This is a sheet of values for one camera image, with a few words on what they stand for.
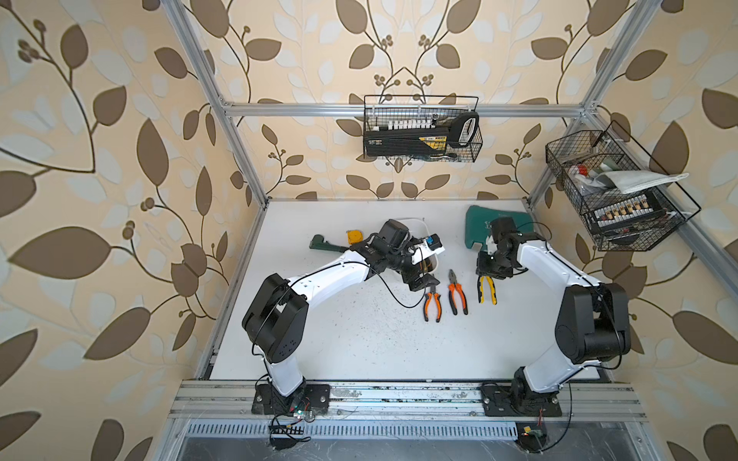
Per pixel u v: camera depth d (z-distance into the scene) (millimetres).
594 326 456
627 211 671
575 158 826
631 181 637
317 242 1054
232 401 753
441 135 806
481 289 861
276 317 469
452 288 942
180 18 723
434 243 693
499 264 766
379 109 911
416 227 1062
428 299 918
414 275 721
